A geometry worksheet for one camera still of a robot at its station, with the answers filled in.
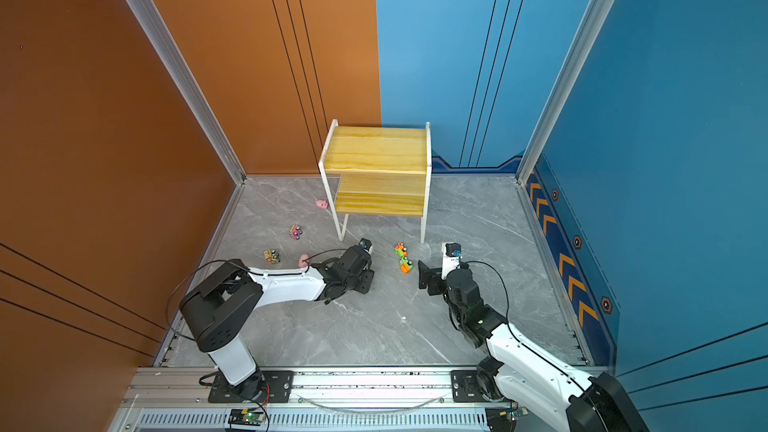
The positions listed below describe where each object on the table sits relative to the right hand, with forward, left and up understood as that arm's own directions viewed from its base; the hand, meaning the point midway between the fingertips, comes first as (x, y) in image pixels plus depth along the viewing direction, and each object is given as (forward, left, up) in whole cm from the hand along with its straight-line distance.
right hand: (430, 262), depth 83 cm
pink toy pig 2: (+5, +40, -9) cm, 41 cm away
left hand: (+2, +18, -11) cm, 21 cm away
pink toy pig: (+29, +37, -8) cm, 47 cm away
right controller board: (-35, -15, -14) cm, 40 cm away
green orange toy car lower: (+5, +7, -9) cm, 13 cm away
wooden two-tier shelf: (+15, +15, +21) cm, 30 cm away
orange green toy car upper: (+9, +8, -9) cm, 15 cm away
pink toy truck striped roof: (+17, +44, -9) cm, 48 cm away
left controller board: (-34, +46, -12) cm, 59 cm away
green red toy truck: (+7, +49, -8) cm, 51 cm away
